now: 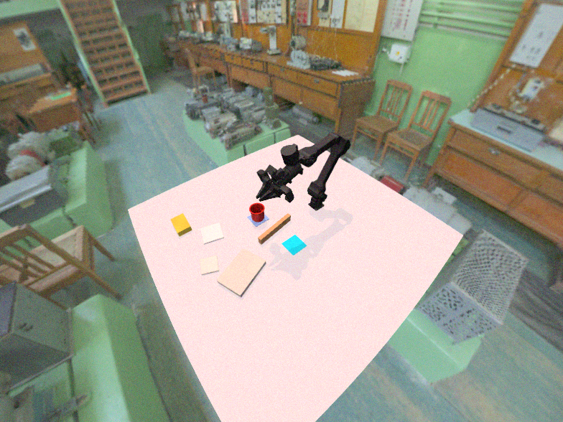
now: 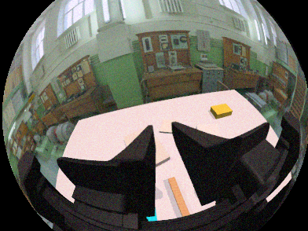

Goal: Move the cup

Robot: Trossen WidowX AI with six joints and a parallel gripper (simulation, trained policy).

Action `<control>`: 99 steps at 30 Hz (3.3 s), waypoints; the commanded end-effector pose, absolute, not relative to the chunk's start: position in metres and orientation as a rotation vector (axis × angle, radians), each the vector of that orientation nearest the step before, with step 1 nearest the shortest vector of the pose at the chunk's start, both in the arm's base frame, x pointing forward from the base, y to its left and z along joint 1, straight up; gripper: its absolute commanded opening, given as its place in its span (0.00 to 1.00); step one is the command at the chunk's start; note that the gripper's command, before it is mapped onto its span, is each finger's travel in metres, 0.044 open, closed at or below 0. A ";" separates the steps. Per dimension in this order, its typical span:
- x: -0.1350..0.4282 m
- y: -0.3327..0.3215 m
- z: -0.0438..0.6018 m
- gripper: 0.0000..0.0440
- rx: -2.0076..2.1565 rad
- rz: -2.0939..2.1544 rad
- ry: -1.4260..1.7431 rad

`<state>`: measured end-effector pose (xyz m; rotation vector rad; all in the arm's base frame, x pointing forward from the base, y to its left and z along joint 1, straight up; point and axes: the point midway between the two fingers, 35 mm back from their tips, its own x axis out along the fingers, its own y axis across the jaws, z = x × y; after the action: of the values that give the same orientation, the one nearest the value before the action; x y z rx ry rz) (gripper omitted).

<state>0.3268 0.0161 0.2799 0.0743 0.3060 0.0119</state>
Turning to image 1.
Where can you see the dark red cup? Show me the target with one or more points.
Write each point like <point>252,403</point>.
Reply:
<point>257,212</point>

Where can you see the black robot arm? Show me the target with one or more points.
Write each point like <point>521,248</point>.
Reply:
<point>294,158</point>

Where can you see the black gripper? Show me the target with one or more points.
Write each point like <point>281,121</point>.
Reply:
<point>271,190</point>

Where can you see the tan flat bar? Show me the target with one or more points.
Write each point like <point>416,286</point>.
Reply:
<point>274,228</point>

